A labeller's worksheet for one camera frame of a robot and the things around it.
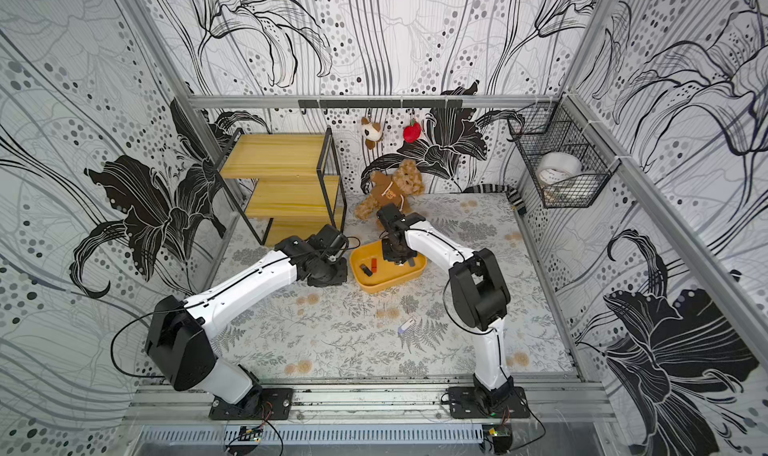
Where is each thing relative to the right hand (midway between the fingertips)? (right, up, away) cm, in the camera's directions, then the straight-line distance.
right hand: (398, 251), depth 96 cm
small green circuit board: (-36, -43, -24) cm, 61 cm away
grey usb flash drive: (+5, -4, +2) cm, 7 cm away
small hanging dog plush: (-8, +38, -3) cm, 39 cm away
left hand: (-16, -8, -13) cm, 22 cm away
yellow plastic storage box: (-3, -7, -2) cm, 8 cm away
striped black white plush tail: (+48, +20, +23) cm, 56 cm away
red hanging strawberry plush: (+5, +39, 0) cm, 39 cm away
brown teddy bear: (+4, +25, +11) cm, 28 cm away
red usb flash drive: (-8, -5, +3) cm, 10 cm away
